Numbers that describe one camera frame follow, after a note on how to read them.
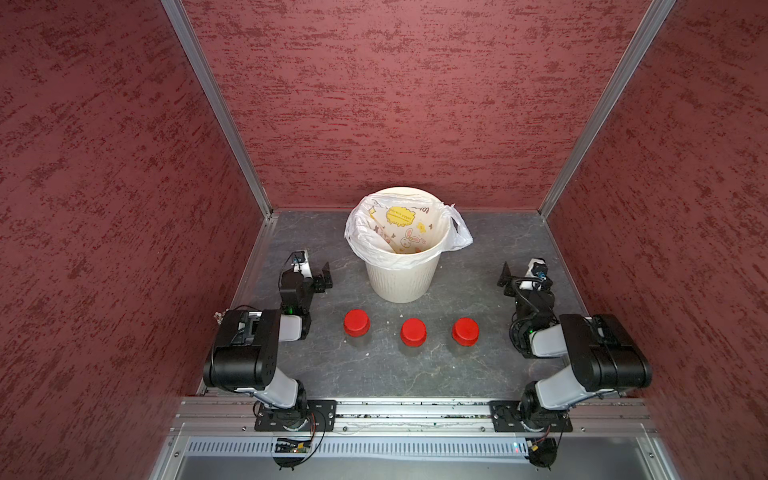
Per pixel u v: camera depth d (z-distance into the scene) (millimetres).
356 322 771
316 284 844
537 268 748
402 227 921
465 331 752
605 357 455
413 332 775
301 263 793
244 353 455
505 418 736
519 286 793
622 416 758
